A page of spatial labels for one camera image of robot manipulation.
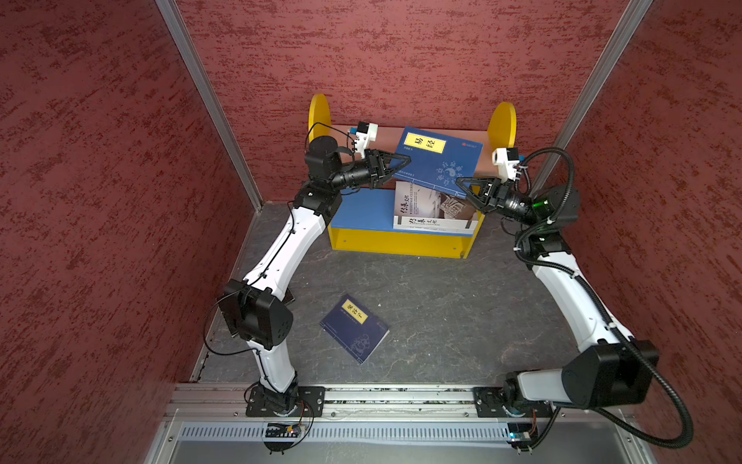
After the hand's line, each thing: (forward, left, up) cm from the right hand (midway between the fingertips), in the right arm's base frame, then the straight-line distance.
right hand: (454, 190), depth 60 cm
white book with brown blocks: (+14, -8, -27) cm, 32 cm away
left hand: (+6, +9, +2) cm, 11 cm away
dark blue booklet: (-13, +25, -44) cm, 52 cm away
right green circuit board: (-40, -18, -46) cm, 64 cm away
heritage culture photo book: (+23, +3, -26) cm, 35 cm away
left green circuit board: (-38, +43, -46) cm, 74 cm away
